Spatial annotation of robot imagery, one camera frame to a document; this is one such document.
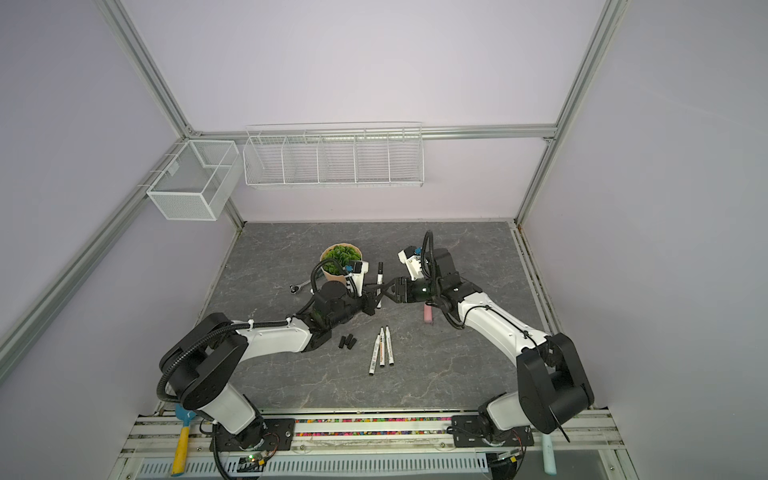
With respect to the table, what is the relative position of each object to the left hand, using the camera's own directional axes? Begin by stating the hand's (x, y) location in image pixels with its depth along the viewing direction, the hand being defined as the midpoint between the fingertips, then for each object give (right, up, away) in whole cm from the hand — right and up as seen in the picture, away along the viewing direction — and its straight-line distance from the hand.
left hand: (388, 289), depth 84 cm
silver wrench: (-32, -2, +15) cm, 36 cm away
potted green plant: (-14, +10, +12) cm, 21 cm away
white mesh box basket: (-63, +34, +13) cm, 73 cm away
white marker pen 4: (0, -17, +3) cm, 18 cm away
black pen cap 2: (-12, -16, +6) cm, 20 cm away
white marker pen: (-2, +3, -1) cm, 4 cm away
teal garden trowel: (+38, -39, -15) cm, 57 cm away
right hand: (0, 0, -2) cm, 2 cm away
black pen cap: (-14, -16, +5) cm, 22 cm away
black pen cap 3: (-11, -17, +5) cm, 21 cm away
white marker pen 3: (-2, -18, +3) cm, 18 cm away
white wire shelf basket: (-20, +45, +23) cm, 55 cm away
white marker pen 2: (-5, -23, -1) cm, 23 cm away
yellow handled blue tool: (-50, -35, -12) cm, 62 cm away
